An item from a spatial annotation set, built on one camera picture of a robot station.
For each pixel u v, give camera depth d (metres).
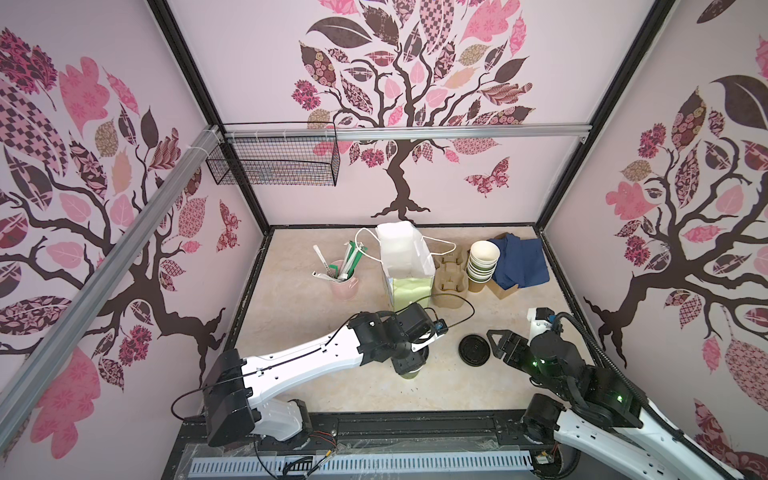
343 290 0.95
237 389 0.39
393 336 0.54
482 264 0.87
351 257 0.91
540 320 0.62
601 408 0.46
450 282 0.92
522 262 1.02
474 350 0.85
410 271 1.03
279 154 0.95
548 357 0.49
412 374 0.80
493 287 0.98
